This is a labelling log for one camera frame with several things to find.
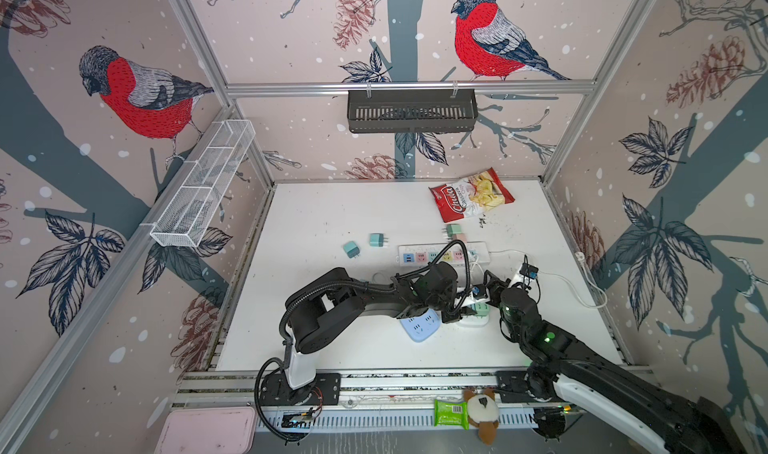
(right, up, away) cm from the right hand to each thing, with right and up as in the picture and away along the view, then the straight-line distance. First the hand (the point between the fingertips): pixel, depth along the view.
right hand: (491, 279), depth 83 cm
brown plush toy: (-7, -28, -14) cm, 32 cm away
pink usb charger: (-4, +10, +20) cm, 23 cm away
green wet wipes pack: (-14, -29, -13) cm, 35 cm away
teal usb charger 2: (-33, +9, +18) cm, 39 cm away
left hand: (-5, -7, -2) cm, 9 cm away
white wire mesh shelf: (-80, +29, -2) cm, 85 cm away
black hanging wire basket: (-21, +54, +21) cm, 62 cm away
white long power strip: (-20, +5, +13) cm, 24 cm away
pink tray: (-69, -31, -16) cm, 77 cm away
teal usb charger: (-42, +6, +15) cm, 45 cm away
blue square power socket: (-19, -13, -2) cm, 23 cm away
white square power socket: (-5, -12, -1) cm, 13 cm away
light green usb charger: (-3, -7, -3) cm, 9 cm away
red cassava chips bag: (+1, +25, +27) cm, 37 cm away
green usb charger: (-6, +12, +21) cm, 25 cm away
